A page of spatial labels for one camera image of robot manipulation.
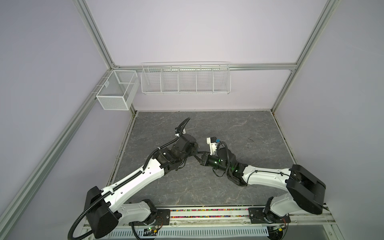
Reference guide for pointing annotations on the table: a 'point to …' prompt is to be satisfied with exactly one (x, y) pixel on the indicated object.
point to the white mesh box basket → (118, 92)
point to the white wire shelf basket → (185, 77)
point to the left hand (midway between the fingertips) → (194, 146)
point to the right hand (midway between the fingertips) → (192, 155)
